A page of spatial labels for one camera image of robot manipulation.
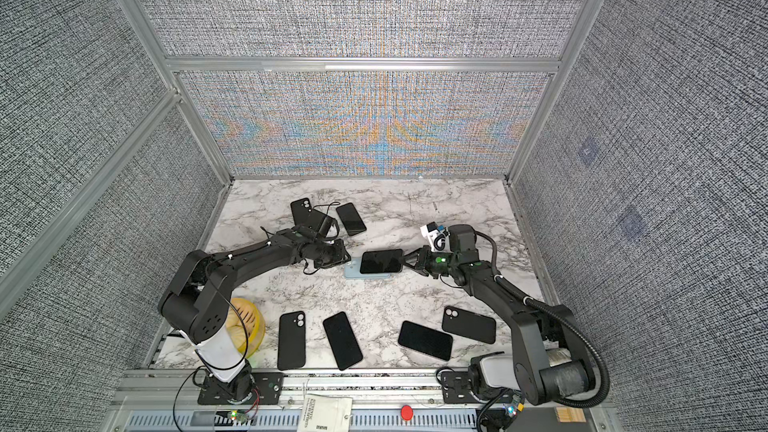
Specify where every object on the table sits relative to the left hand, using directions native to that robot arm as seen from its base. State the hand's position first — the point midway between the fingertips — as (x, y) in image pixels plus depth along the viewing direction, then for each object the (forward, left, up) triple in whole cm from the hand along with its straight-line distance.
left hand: (350, 259), depth 92 cm
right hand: (-5, -15, +8) cm, 18 cm away
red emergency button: (-39, -13, -2) cm, 42 cm away
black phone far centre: (+18, 0, -4) cm, 19 cm away
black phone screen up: (+2, -10, -5) cm, 11 cm away
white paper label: (-39, +6, -4) cm, 39 cm away
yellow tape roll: (-17, +26, -2) cm, 31 cm away
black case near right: (-20, -33, -4) cm, 39 cm away
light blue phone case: (-1, 0, -5) cm, 5 cm away
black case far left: (+24, +19, -6) cm, 31 cm away
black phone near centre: (-22, +2, -5) cm, 23 cm away
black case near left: (-23, +16, -6) cm, 28 cm away
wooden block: (-42, -51, -2) cm, 66 cm away
